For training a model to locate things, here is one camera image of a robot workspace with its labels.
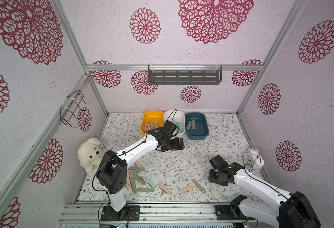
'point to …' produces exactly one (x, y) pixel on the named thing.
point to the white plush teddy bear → (89, 154)
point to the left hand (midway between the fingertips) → (177, 148)
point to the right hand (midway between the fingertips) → (210, 177)
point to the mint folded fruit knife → (153, 185)
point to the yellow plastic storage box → (156, 117)
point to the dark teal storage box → (201, 130)
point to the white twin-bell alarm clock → (253, 160)
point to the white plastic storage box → (177, 118)
